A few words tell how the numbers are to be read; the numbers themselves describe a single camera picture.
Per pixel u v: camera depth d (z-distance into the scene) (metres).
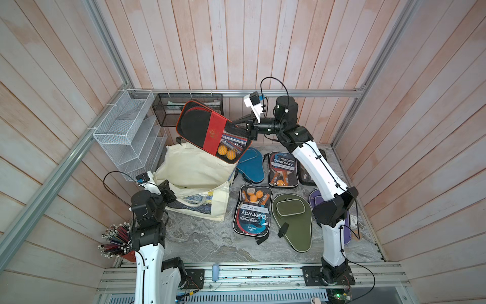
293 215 0.88
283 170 1.05
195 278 0.73
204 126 0.66
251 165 1.07
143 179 0.60
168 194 0.64
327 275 0.66
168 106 0.88
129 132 0.75
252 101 0.57
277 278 0.75
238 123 0.63
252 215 0.88
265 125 0.61
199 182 0.96
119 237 0.69
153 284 0.43
